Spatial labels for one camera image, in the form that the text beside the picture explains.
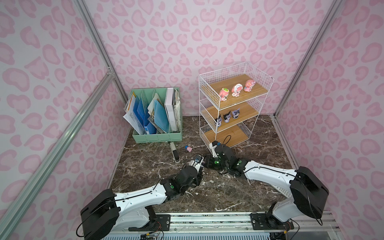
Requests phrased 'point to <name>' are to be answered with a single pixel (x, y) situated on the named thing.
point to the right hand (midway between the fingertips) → (199, 162)
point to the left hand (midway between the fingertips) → (202, 166)
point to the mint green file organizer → (148, 93)
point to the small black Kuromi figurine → (218, 120)
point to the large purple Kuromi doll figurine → (235, 113)
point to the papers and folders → (159, 117)
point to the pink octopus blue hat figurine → (188, 148)
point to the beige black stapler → (175, 153)
